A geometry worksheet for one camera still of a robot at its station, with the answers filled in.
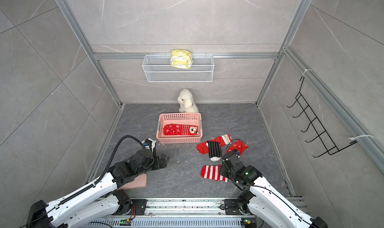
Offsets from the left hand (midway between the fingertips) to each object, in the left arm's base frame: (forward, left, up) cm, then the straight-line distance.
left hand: (164, 157), depth 79 cm
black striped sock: (+8, -29, -11) cm, 32 cm away
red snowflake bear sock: (+24, -2, -10) cm, 26 cm away
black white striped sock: (+2, +5, +12) cm, 14 cm away
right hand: (-5, -32, -6) cm, 33 cm away
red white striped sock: (-5, -27, -10) cm, 29 cm away
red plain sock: (+11, -22, -12) cm, 27 cm away
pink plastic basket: (+33, -14, -9) cm, 37 cm away
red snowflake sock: (+10, -45, -9) cm, 47 cm away
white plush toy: (+34, -12, +6) cm, 36 cm away
